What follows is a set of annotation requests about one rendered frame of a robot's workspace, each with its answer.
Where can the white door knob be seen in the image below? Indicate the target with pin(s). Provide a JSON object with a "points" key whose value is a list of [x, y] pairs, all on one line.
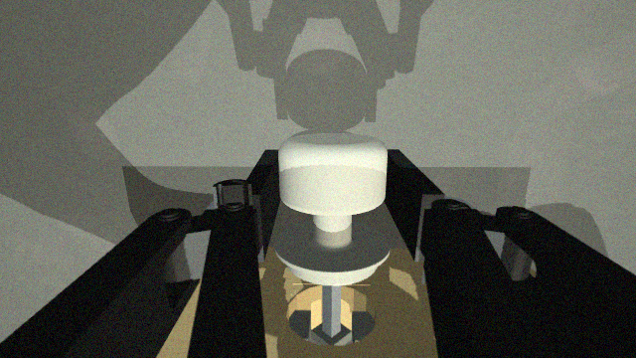
{"points": [[332, 176]]}

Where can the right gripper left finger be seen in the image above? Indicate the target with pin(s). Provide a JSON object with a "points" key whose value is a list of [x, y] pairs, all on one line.
{"points": [[127, 303]]}

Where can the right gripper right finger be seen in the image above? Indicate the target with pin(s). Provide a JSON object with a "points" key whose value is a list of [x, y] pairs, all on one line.
{"points": [[484, 304]]}

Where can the tan wooden block with round hole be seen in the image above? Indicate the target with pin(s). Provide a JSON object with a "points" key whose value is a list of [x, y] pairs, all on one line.
{"points": [[392, 297]]}

